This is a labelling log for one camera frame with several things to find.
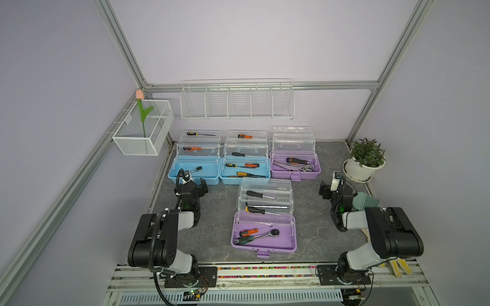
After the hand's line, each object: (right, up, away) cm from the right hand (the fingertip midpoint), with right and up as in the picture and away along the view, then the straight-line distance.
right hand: (332, 180), depth 94 cm
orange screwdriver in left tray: (-72, +17, +14) cm, 76 cm away
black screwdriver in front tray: (-36, -6, -9) cm, 38 cm away
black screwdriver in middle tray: (-45, +13, +11) cm, 49 cm away
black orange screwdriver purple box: (-14, +9, +15) cm, 22 cm away
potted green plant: (+15, +12, -3) cm, 20 cm away
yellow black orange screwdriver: (-43, +7, +14) cm, 46 cm away
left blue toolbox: (-70, +13, +12) cm, 72 cm away
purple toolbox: (-34, -18, -9) cm, 40 cm away
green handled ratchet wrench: (-30, -22, -11) cm, 39 cm away
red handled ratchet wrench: (-70, +5, +12) cm, 71 cm away
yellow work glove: (+21, -31, -18) cm, 41 cm away
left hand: (-69, 0, -2) cm, 69 cm away
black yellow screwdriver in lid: (-75, +26, +15) cm, 81 cm away
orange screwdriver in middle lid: (-45, +24, +14) cm, 53 cm away
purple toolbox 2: (-16, +13, +16) cm, 26 cm away
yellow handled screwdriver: (-42, +2, +11) cm, 43 cm away
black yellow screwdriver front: (-40, -11, -11) cm, 43 cm away
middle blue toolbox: (-43, +12, +11) cm, 46 cm away
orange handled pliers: (-42, -22, -11) cm, 48 cm away
